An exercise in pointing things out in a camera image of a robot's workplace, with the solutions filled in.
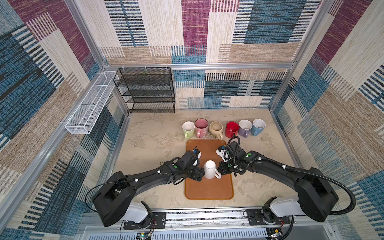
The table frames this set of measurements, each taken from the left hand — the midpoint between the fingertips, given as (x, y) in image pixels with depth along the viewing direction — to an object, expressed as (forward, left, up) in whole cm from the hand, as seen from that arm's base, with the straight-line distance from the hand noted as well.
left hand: (200, 169), depth 84 cm
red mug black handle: (+30, -23, -1) cm, 38 cm away
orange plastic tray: (-8, -8, -7) cm, 13 cm away
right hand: (-1, -10, -1) cm, 11 cm away
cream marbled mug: (+30, -12, -2) cm, 32 cm away
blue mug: (+28, -39, +3) cm, 48 cm away
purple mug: (+31, -32, -1) cm, 44 cm away
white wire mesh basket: (+12, +55, +27) cm, 63 cm away
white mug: (-2, -5, +2) cm, 6 cm away
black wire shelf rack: (+55, +36, +13) cm, 67 cm away
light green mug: (+27, +6, +2) cm, 28 cm away
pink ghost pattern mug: (+26, -2, +5) cm, 26 cm away
